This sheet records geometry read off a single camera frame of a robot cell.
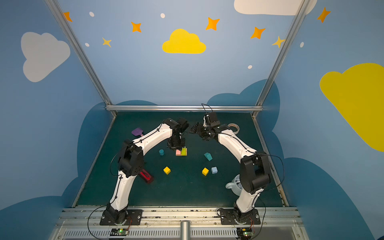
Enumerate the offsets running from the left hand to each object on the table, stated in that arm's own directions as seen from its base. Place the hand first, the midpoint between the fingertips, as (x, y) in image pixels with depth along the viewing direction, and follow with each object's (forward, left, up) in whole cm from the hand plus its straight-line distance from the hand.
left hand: (181, 149), depth 92 cm
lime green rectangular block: (0, -1, -4) cm, 4 cm away
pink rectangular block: (-2, +2, -1) cm, 3 cm away
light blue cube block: (-12, -20, -4) cm, 24 cm away
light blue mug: (-22, -30, 0) cm, 37 cm away
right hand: (+8, -9, +10) cm, 16 cm away
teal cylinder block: (+1, +13, -5) cm, 14 cm away
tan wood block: (-2, 0, -4) cm, 5 cm away
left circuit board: (-42, +31, -9) cm, 53 cm away
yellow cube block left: (-12, +8, -5) cm, 15 cm away
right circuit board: (-42, -33, -8) cm, 54 cm away
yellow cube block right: (-12, -15, -5) cm, 20 cm away
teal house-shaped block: (-2, -18, -6) cm, 18 cm away
